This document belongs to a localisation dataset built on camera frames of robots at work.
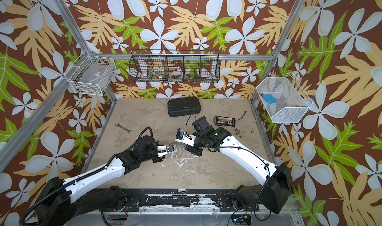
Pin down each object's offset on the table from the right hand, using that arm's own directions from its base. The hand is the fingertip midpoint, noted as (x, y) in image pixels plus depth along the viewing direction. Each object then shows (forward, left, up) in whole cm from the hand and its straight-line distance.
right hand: (186, 145), depth 76 cm
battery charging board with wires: (+27, -24, -15) cm, 39 cm away
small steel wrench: (+20, +42, -16) cm, 49 cm away
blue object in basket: (+25, -48, +9) cm, 55 cm away
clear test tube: (-2, +1, 0) cm, 3 cm away
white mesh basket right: (+24, -55, +10) cm, 61 cm away
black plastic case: (+36, +3, -10) cm, 38 cm away
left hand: (+3, +11, -5) cm, 12 cm away
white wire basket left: (+37, +57, +18) cm, 70 cm away
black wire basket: (+51, +9, +14) cm, 54 cm away
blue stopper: (+21, +6, -16) cm, 27 cm away
